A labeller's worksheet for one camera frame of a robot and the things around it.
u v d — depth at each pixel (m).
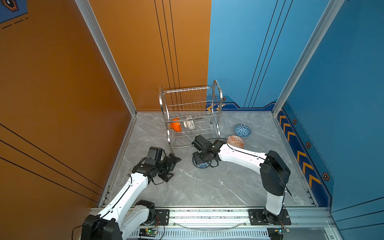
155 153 0.64
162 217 0.74
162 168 0.68
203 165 0.90
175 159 0.74
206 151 0.64
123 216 0.45
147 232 0.71
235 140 1.00
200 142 0.67
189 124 0.97
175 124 0.95
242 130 1.07
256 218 0.72
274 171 0.48
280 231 0.70
